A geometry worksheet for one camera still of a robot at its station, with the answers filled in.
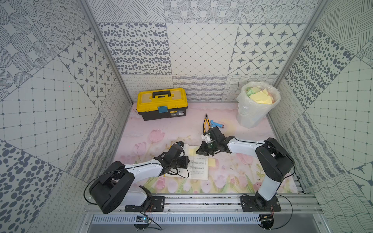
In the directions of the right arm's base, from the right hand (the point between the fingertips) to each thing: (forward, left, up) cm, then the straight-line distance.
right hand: (197, 153), depth 88 cm
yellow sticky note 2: (-5, -9, -2) cm, 10 cm away
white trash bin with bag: (+22, -35, +23) cm, 47 cm away
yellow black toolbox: (+32, +25, +12) cm, 42 cm away
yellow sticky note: (+2, +3, -2) cm, 4 cm away
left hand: (-2, +5, -1) cm, 5 cm away
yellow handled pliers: (+28, -7, -2) cm, 29 cm away
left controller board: (-34, +27, -5) cm, 44 cm away
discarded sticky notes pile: (+28, -39, +23) cm, 53 cm away
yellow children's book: (-8, 0, -1) cm, 8 cm away
